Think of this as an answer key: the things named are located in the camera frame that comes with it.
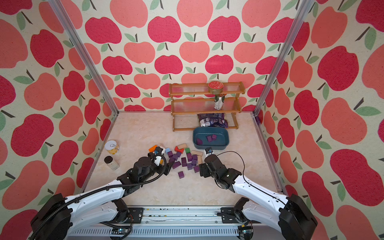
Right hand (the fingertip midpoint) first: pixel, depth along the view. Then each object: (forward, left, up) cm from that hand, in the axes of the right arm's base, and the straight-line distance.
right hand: (205, 166), depth 84 cm
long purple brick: (+4, +19, -8) cm, 21 cm away
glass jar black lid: (-4, +54, +2) cm, 54 cm away
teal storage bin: (+24, -3, -6) cm, 25 cm away
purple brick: (-4, +14, -5) cm, 15 cm away
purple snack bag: (+35, -4, +2) cm, 35 cm away
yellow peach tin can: (+9, +61, -1) cm, 62 cm away
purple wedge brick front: (+22, +5, -8) cm, 24 cm away
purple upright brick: (+9, +10, -7) cm, 15 cm away
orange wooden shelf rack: (+54, +13, -3) cm, 56 cm away
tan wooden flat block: (+13, +6, -8) cm, 16 cm away
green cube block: (+14, +12, -7) cm, 20 cm away
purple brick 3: (+5, +13, -7) cm, 16 cm away
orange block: (+12, +36, -6) cm, 38 cm away
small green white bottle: (+39, -6, +16) cm, 42 cm away
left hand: (0, +21, +5) cm, 22 cm away
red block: (+13, +19, -6) cm, 24 cm away
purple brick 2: (+26, -6, -6) cm, 27 cm away
